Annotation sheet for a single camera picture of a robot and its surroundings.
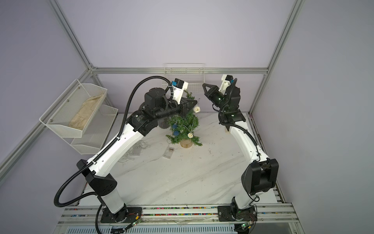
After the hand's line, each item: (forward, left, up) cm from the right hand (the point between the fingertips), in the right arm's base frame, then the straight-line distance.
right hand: (202, 86), depth 72 cm
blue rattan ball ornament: (-12, +15, -23) cm, 30 cm away
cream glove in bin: (-8, +65, -12) cm, 66 cm away
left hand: (-14, +4, +1) cm, 14 cm away
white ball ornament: (-14, +7, -22) cm, 27 cm away
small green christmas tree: (-14, +11, -16) cm, 24 cm away
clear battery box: (-13, +22, -43) cm, 50 cm away
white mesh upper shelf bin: (-7, +71, -11) cm, 72 cm away
